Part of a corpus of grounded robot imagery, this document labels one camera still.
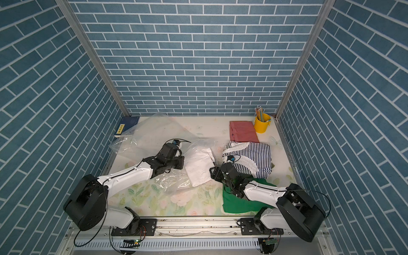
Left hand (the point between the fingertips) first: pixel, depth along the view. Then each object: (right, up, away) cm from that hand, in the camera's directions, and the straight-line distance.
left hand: (187, 160), depth 88 cm
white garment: (+6, -2, +4) cm, 8 cm away
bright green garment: (+25, -20, -9) cm, 33 cm away
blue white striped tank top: (+38, +1, +1) cm, 38 cm away
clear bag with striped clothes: (-5, -11, -3) cm, 12 cm away
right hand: (+15, -6, -1) cm, 16 cm away
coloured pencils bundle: (+46, +28, +16) cm, 56 cm away
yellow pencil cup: (+48, +19, +21) cm, 56 cm away
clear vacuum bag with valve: (-30, +11, +19) cm, 38 cm away
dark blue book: (-50, +22, +28) cm, 61 cm away
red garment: (+37, +17, +24) cm, 47 cm away
